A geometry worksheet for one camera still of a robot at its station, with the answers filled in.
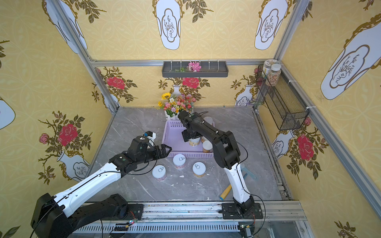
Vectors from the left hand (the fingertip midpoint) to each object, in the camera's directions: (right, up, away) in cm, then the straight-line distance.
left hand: (161, 148), depth 81 cm
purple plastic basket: (+3, +5, +20) cm, 21 cm away
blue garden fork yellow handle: (+34, -23, -3) cm, 41 cm away
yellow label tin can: (+18, +1, +14) cm, 23 cm away
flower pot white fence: (+3, +25, +18) cm, 31 cm away
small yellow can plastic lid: (+26, -1, +10) cm, 28 cm away
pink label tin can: (+9, -8, +5) cm, 13 cm away
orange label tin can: (+21, -12, +2) cm, 24 cm away
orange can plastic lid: (+24, +3, +13) cm, 28 cm away
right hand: (+20, +6, +17) cm, 27 cm away
